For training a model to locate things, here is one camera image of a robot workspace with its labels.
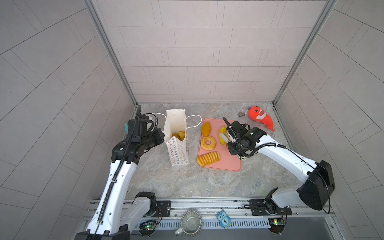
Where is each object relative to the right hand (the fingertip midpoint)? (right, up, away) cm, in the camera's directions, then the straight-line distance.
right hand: (230, 150), depth 80 cm
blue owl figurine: (-5, -29, -13) cm, 32 cm away
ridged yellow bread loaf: (-12, -6, +4) cm, 14 cm away
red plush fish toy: (+23, +19, +20) cm, 36 cm away
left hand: (-32, +11, -9) cm, 35 cm away
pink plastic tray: (-1, -9, +6) cm, 11 cm away
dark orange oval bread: (-12, +10, +17) cm, 23 cm away
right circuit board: (+19, -32, -12) cm, 39 cm away
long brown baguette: (-31, +6, +13) cm, 35 cm away
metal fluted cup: (-21, -30, -13) cm, 39 cm away
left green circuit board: (-40, -31, -15) cm, 52 cm away
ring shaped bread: (-13, -1, +11) cm, 17 cm away
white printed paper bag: (-31, +15, +3) cm, 34 cm away
